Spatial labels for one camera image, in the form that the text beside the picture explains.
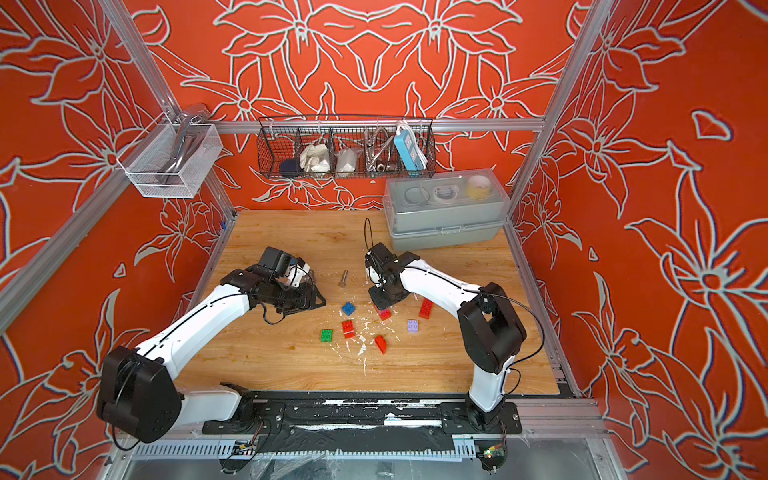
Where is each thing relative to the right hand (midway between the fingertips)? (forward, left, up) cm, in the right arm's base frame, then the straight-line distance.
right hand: (375, 301), depth 87 cm
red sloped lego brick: (-10, -2, -5) cm, 12 cm away
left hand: (-3, +16, +5) cm, 17 cm away
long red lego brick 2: (-1, -3, -6) cm, 7 cm away
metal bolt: (+12, +12, -7) cm, 18 cm away
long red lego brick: (+1, -16, -6) cm, 17 cm away
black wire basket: (+47, +12, +23) cm, 54 cm away
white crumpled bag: (+36, +20, +25) cm, 48 cm away
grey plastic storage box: (+31, -22, +8) cm, 39 cm away
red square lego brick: (-6, +8, -6) cm, 12 cm away
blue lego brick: (+1, +9, -6) cm, 11 cm away
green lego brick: (-8, +15, -6) cm, 18 cm away
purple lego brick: (-5, -11, -5) cm, 13 cm away
